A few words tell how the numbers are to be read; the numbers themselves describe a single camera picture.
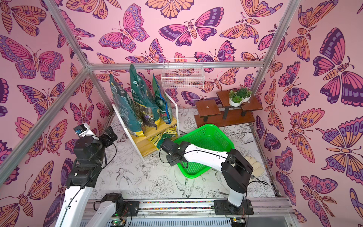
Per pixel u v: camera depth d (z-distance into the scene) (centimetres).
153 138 95
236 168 45
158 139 94
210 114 96
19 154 54
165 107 74
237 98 86
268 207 75
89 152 49
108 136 62
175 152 61
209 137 101
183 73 95
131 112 59
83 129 55
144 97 59
